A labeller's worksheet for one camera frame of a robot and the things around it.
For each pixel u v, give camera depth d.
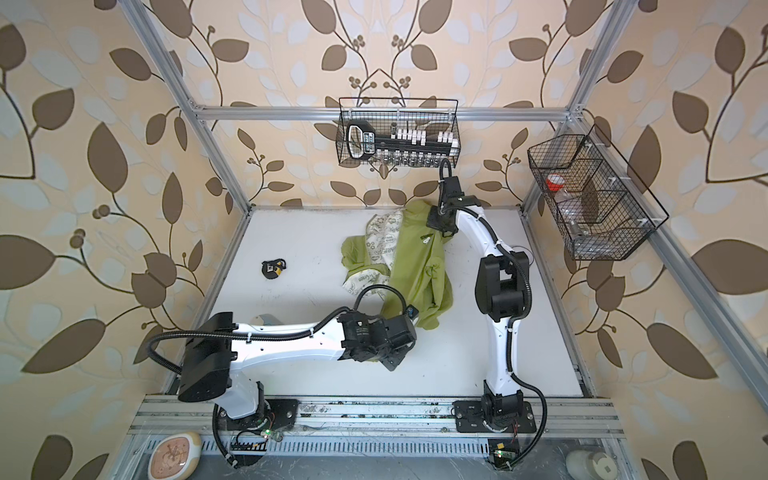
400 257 0.96
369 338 0.55
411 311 0.69
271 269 0.99
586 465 0.63
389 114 0.90
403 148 0.84
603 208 0.73
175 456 0.67
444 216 0.75
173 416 0.76
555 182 0.80
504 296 0.58
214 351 0.48
